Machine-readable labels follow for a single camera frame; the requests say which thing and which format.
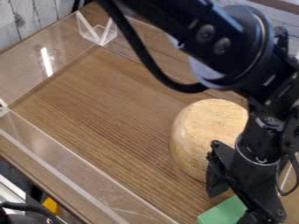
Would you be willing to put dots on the green block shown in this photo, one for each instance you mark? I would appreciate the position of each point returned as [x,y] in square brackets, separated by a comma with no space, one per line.
[225,213]

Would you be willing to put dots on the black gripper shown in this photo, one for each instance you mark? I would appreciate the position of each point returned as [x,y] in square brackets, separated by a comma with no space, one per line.
[249,179]

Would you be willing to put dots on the clear acrylic tray wall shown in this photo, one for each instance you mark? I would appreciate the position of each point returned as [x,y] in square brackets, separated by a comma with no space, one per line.
[85,127]

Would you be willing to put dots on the clear acrylic corner bracket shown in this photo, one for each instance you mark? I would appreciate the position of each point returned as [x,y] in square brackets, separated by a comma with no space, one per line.
[100,35]

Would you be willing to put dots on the brown wooden bowl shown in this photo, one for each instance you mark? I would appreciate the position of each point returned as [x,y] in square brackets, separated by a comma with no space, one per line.
[207,120]

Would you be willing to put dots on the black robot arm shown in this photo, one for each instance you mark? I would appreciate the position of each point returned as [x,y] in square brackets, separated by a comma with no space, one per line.
[233,41]

